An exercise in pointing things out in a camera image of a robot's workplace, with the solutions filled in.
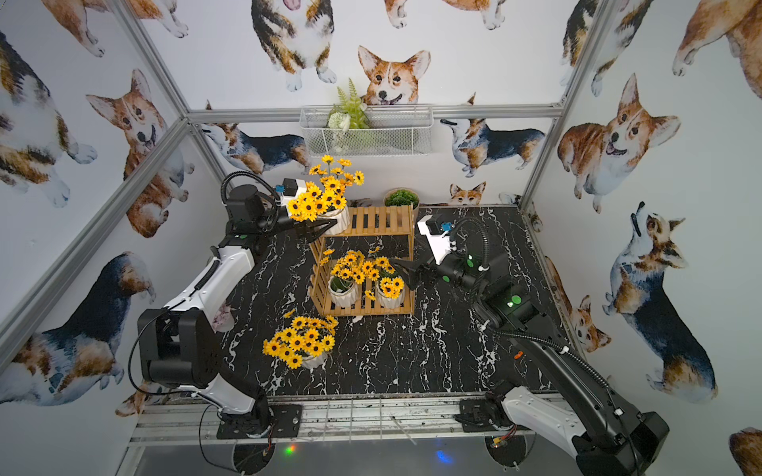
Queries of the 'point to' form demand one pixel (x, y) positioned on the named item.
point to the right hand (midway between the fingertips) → (402, 246)
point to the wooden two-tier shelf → (388, 231)
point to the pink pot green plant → (402, 196)
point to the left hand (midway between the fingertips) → (334, 204)
